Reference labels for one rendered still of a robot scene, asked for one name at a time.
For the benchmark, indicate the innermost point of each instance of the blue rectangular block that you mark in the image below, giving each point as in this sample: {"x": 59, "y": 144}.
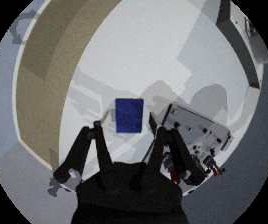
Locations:
{"x": 129, "y": 115}

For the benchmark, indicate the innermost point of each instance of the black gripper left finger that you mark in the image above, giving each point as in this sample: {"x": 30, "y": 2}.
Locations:
{"x": 69, "y": 173}

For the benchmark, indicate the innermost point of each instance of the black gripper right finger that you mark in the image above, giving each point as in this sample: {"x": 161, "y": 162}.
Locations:
{"x": 189, "y": 176}

